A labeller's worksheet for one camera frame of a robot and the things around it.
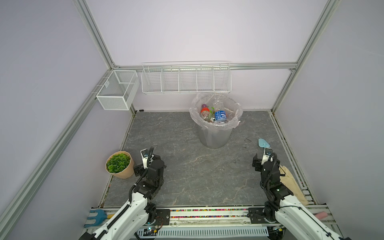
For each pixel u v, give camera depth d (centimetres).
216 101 87
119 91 102
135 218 58
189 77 99
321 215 74
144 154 69
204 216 75
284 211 57
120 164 81
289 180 85
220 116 82
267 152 71
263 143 99
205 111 89
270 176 61
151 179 62
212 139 91
